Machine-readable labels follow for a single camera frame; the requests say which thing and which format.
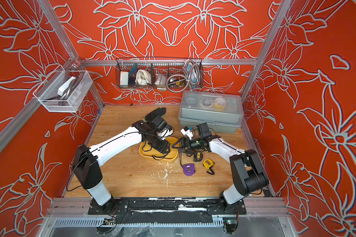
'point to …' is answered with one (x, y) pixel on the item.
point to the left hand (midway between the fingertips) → (166, 147)
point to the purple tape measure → (189, 169)
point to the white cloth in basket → (143, 77)
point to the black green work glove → (158, 111)
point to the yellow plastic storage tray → (146, 150)
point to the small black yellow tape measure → (198, 156)
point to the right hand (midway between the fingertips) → (174, 149)
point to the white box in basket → (124, 78)
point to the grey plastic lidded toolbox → (223, 111)
